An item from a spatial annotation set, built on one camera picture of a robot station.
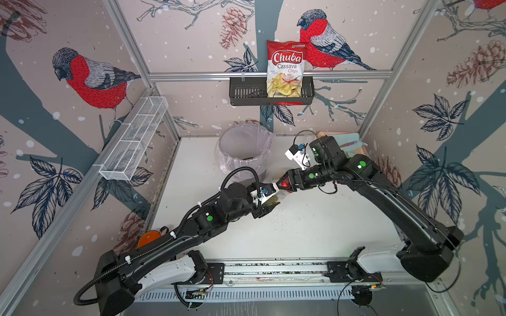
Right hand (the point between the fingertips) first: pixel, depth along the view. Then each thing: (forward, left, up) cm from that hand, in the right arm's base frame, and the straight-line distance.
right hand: (282, 184), depth 64 cm
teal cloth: (+49, -45, -30) cm, 73 cm away
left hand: (+1, +2, -4) cm, 5 cm away
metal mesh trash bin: (+31, +17, -15) cm, 38 cm away
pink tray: (+56, -31, -29) cm, 70 cm away
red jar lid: (-2, -1, +4) cm, 4 cm away
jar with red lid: (-3, +1, +4) cm, 5 cm away
